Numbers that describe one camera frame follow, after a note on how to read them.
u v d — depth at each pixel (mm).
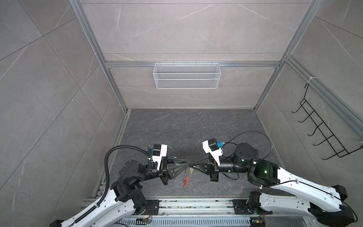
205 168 477
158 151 445
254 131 1070
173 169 478
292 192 429
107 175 457
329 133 641
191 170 536
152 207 734
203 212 729
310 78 700
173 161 527
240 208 730
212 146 436
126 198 476
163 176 463
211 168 468
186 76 1003
